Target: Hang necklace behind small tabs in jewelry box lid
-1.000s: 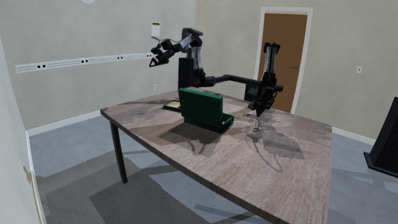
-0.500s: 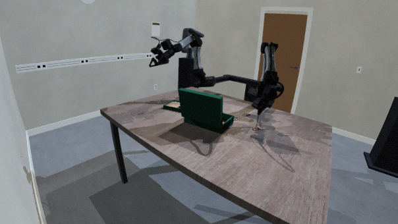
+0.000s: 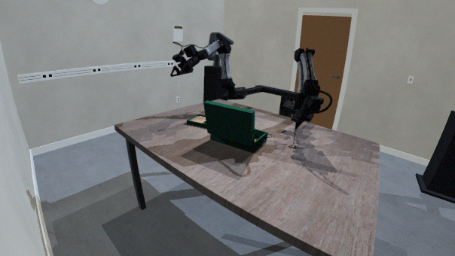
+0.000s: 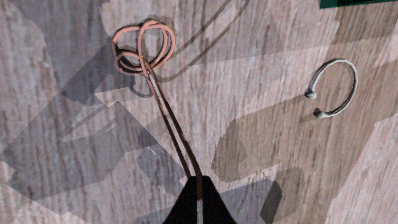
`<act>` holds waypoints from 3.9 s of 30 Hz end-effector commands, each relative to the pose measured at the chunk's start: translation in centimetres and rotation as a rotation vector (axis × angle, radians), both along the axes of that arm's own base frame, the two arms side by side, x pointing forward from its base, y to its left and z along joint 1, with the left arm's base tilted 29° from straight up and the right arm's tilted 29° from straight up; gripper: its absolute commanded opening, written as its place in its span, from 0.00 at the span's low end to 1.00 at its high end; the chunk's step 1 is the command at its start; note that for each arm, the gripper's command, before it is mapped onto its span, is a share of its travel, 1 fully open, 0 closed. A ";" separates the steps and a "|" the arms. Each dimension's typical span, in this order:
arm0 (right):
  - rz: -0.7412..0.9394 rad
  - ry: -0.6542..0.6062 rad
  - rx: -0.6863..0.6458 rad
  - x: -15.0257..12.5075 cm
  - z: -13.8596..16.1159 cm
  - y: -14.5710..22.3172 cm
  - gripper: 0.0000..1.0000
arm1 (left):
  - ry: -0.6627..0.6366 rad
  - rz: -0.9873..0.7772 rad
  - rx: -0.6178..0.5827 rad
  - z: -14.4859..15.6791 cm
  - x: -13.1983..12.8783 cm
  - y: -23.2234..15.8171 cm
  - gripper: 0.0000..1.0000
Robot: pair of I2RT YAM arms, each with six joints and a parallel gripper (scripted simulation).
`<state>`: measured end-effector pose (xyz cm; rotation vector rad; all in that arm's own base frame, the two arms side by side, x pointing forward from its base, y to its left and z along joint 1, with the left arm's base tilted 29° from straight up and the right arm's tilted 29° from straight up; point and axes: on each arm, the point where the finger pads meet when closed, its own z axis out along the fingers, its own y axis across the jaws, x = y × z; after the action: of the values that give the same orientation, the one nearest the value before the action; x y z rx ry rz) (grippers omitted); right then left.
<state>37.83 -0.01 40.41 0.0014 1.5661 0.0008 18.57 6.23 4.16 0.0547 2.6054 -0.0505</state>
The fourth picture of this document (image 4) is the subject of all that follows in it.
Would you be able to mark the silver open wire bangle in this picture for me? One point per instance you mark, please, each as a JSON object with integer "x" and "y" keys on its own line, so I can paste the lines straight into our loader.
{"x": 312, "y": 95}

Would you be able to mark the pink looped necklace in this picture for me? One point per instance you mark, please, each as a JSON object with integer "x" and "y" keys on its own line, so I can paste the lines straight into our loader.
{"x": 150, "y": 68}

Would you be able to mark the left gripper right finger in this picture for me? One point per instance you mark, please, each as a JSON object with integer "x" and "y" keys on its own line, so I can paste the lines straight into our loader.
{"x": 214, "y": 209}

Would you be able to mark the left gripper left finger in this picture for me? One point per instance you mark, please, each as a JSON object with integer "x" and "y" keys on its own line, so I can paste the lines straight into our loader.
{"x": 184, "y": 210}

